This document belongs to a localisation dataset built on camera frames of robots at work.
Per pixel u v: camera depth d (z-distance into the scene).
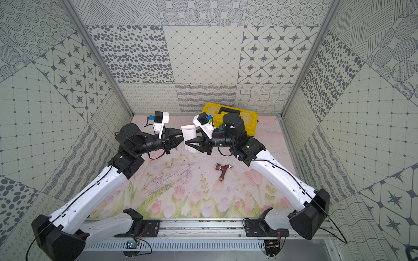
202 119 0.52
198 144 0.57
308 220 0.38
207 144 0.55
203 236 0.73
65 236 0.38
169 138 0.54
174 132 0.57
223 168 0.92
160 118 0.52
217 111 1.00
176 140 0.60
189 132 0.56
